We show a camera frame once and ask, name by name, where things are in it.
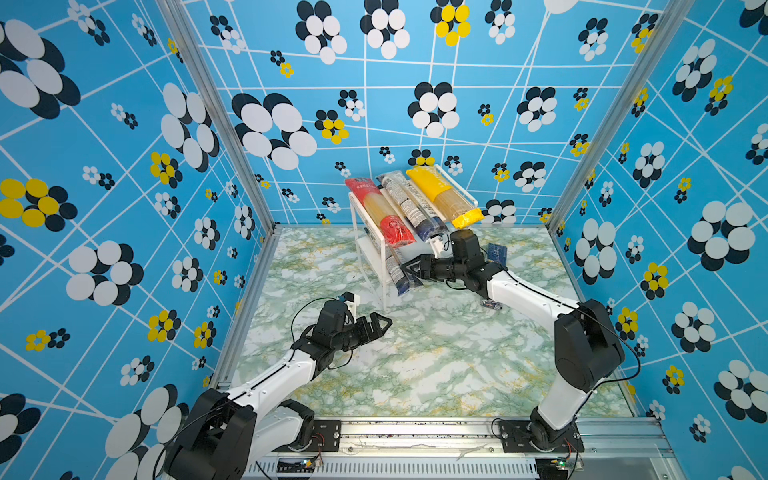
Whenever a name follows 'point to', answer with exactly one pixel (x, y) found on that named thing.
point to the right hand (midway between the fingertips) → (407, 268)
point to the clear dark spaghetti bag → (395, 265)
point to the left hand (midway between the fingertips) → (384, 326)
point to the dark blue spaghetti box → (497, 253)
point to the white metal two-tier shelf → (370, 255)
